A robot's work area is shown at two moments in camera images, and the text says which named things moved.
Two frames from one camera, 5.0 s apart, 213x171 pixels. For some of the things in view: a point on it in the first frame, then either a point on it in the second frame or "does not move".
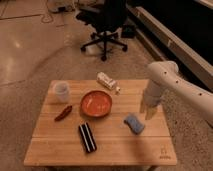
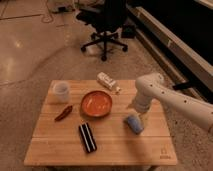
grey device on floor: (61, 6) does not move
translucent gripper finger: (142, 106) to (132, 105)
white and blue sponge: (134, 124) does not move
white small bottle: (105, 80) does not move
